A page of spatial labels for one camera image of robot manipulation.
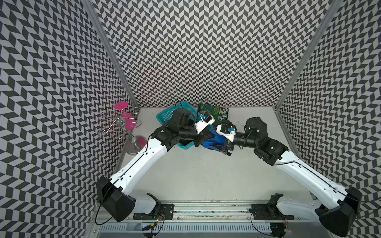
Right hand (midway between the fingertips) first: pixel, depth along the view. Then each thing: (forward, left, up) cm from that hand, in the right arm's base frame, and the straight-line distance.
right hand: (214, 135), depth 67 cm
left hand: (+1, +2, -1) cm, 2 cm away
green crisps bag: (+37, -8, -27) cm, 47 cm away
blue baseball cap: (-2, -1, -3) cm, 4 cm away
